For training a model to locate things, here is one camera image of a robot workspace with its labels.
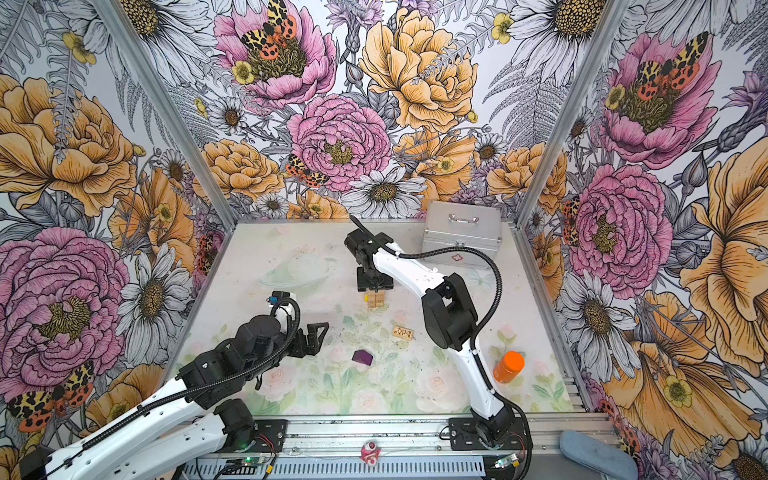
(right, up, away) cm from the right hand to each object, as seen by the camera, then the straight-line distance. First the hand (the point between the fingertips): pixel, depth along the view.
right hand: (375, 294), depth 93 cm
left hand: (-15, -7, -18) cm, 24 cm away
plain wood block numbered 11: (+1, -3, +4) cm, 4 cm away
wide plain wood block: (+1, 0, +4) cm, 4 cm away
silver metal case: (+24, +22, +8) cm, 34 cm away
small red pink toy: (0, -33, -24) cm, 41 cm away
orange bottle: (+34, -16, -17) cm, 41 cm away
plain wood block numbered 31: (-1, -3, +3) cm, 5 cm away
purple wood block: (-4, -17, -6) cm, 18 cm away
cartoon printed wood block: (+8, -11, -2) cm, 14 cm away
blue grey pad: (+52, -33, -24) cm, 66 cm away
